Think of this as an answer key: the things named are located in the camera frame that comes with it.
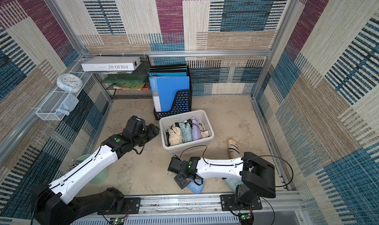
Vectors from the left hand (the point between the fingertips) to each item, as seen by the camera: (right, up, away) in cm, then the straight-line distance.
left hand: (156, 130), depth 80 cm
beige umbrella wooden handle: (+27, -3, +10) cm, 29 cm away
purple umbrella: (+22, -1, +10) cm, 24 cm away
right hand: (+15, -25, 0) cm, 29 cm away
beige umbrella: (+44, -13, +7) cm, 46 cm away
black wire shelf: (-18, +28, +22) cm, 40 cm away
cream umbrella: (+9, -4, +9) cm, 14 cm away
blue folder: (+2, +24, +13) cm, 28 cm away
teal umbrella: (+40, -27, -3) cm, 48 cm away
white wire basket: (-45, +14, -9) cm, 48 cm away
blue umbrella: (+21, -28, -4) cm, 35 cm away
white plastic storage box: (+24, +8, +14) cm, 29 cm away
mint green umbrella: (+16, -2, +9) cm, 19 cm away
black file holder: (+12, +15, +15) cm, 25 cm away
